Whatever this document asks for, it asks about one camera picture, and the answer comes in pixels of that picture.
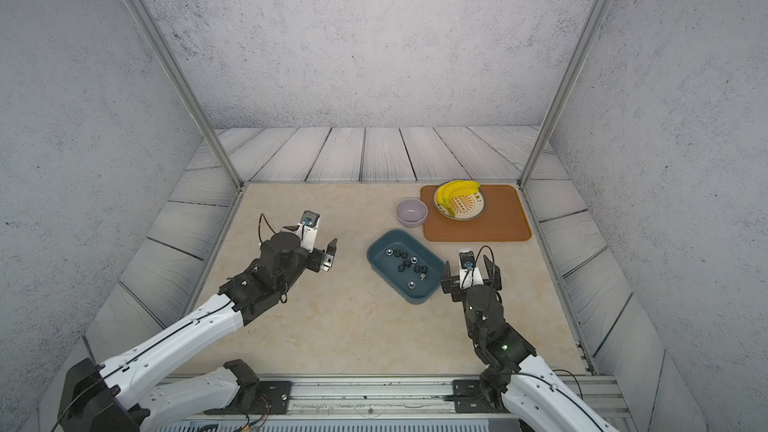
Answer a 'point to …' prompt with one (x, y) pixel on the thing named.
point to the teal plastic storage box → (385, 268)
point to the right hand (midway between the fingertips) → (470, 260)
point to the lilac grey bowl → (412, 212)
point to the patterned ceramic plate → (466, 207)
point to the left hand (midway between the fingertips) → (324, 234)
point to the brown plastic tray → (507, 217)
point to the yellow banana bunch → (451, 189)
